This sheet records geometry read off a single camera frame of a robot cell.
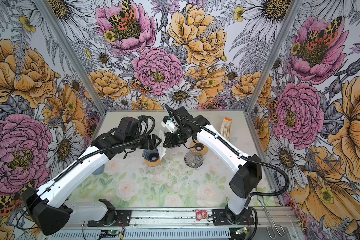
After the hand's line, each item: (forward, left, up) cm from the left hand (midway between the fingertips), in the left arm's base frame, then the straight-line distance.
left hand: (153, 145), depth 74 cm
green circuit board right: (-33, -42, -23) cm, 58 cm away
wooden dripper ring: (+13, -25, -24) cm, 37 cm away
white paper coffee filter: (-2, -4, -1) cm, 5 cm away
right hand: (-3, -7, 0) cm, 7 cm away
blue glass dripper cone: (+1, +3, -11) cm, 12 cm away
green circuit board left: (-33, +18, -23) cm, 44 cm away
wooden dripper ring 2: (-4, +1, -12) cm, 13 cm away
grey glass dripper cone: (+3, -21, -20) cm, 29 cm away
